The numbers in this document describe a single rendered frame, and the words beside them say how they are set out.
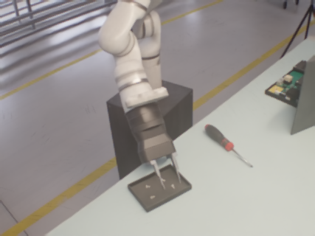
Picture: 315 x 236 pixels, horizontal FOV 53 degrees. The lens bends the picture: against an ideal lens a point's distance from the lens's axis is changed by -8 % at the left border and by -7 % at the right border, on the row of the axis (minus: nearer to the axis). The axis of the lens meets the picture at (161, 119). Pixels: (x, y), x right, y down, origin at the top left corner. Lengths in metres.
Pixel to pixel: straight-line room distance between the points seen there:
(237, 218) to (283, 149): 0.24
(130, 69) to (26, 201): 1.59
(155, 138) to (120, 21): 0.27
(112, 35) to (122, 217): 0.38
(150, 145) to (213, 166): 0.15
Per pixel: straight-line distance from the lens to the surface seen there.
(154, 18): 1.12
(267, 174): 0.76
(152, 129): 0.71
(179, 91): 1.30
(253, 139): 0.85
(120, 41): 0.73
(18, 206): 2.18
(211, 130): 0.82
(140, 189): 0.71
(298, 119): 0.86
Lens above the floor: 1.53
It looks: 37 degrees down
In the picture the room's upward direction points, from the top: 3 degrees counter-clockwise
